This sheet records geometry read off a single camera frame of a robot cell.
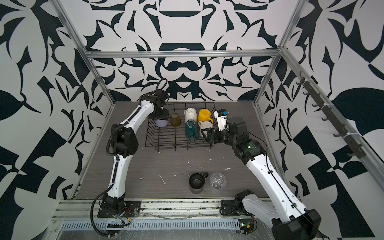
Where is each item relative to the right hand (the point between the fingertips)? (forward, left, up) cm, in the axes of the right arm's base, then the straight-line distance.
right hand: (208, 128), depth 72 cm
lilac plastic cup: (+20, +29, -22) cm, 42 cm away
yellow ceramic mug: (+22, 0, -17) cm, 28 cm away
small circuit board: (-36, -17, -29) cm, 49 cm away
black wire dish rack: (+11, +24, -27) cm, 37 cm away
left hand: (+23, +28, -15) cm, 39 cm away
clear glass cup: (-16, -5, -26) cm, 31 cm away
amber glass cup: (+20, +19, -19) cm, 33 cm away
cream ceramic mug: (+21, +9, -14) cm, 27 cm away
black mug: (-17, +6, -26) cm, 32 cm away
